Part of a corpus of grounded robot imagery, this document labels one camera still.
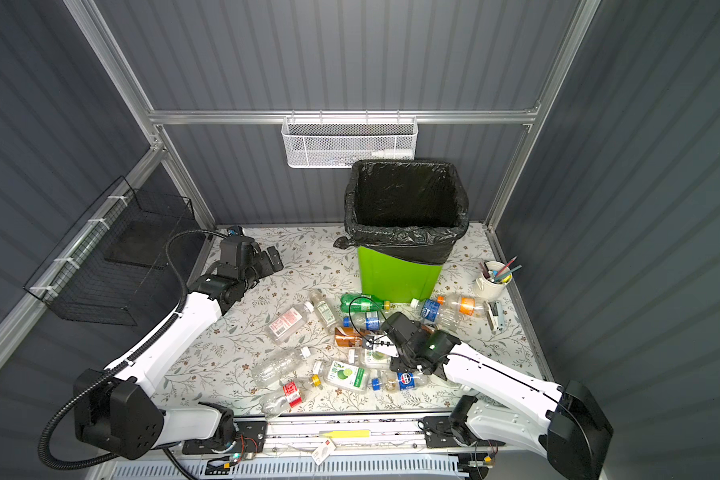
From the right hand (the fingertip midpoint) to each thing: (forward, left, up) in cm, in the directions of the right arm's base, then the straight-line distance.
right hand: (404, 337), depth 82 cm
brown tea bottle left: (+2, +16, -3) cm, 16 cm away
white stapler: (+10, -29, -6) cm, 32 cm away
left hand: (+17, +39, +15) cm, 45 cm away
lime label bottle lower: (-9, +17, -4) cm, 20 cm away
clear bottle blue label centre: (+6, +10, -3) cm, 13 cm away
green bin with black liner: (+38, -2, +10) cm, 40 cm away
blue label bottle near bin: (+10, -9, -3) cm, 14 cm away
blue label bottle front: (-11, -1, -3) cm, 11 cm away
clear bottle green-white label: (+10, +24, -2) cm, 26 cm away
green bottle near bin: (+14, +15, -5) cm, 21 cm away
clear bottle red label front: (-14, +30, -2) cm, 33 cm away
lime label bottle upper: (-4, +8, -4) cm, 10 cm away
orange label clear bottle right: (+12, -19, -3) cm, 23 cm away
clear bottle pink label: (+6, +34, -2) cm, 35 cm away
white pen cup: (+15, -27, +5) cm, 32 cm away
